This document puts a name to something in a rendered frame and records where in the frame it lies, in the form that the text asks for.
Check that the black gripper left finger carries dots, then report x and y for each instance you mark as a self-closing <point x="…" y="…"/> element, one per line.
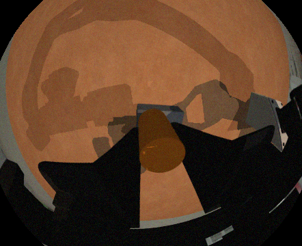
<point x="115" y="177"/>

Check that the brown cylinder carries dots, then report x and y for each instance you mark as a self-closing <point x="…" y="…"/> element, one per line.
<point x="160" y="149"/>

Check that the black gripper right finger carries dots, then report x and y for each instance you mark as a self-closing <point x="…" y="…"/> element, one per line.
<point x="212" y="162"/>

